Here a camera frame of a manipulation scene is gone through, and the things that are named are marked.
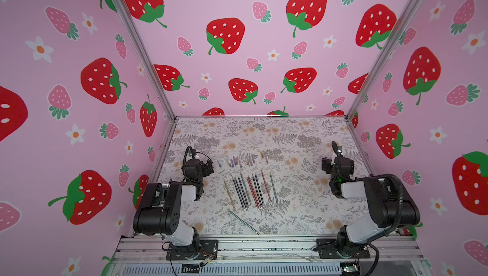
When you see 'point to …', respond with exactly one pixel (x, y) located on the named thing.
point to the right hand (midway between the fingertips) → (336, 158)
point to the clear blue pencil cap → (229, 163)
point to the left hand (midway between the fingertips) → (200, 161)
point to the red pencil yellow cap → (266, 186)
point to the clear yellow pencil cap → (262, 155)
